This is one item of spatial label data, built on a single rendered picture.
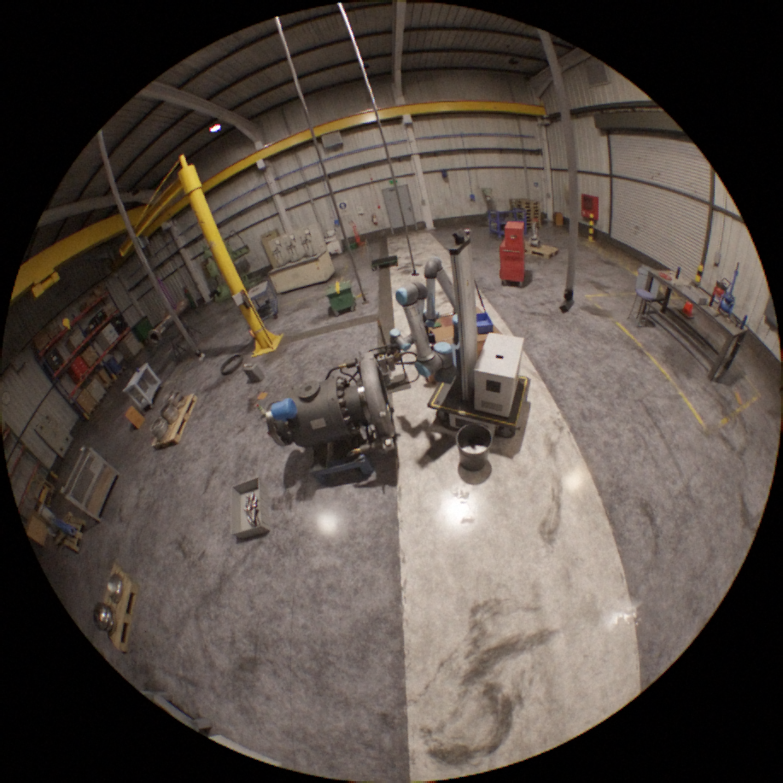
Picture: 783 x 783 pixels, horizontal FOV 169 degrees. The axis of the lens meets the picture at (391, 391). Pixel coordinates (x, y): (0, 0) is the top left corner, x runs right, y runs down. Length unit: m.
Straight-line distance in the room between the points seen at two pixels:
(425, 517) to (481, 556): 0.60
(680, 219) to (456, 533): 9.05
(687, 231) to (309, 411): 9.33
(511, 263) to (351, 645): 5.92
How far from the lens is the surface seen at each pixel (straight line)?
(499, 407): 2.41
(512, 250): 5.38
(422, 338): 1.97
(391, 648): 2.36
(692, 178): 9.05
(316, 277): 8.05
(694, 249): 8.91
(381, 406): 2.06
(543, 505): 2.51
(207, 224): 5.28
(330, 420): 2.23
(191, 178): 5.46
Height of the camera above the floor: 2.27
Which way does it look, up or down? 43 degrees down
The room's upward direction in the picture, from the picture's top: 17 degrees counter-clockwise
